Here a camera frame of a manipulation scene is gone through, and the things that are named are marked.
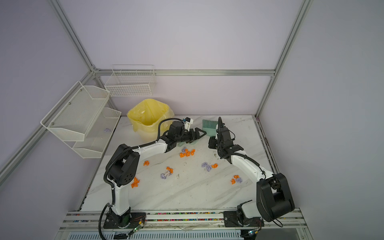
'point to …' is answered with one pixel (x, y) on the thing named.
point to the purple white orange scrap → (167, 173)
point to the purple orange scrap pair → (209, 167)
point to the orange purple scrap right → (237, 179)
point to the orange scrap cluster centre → (187, 153)
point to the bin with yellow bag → (145, 117)
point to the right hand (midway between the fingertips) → (210, 138)
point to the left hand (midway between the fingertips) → (203, 134)
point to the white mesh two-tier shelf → (81, 121)
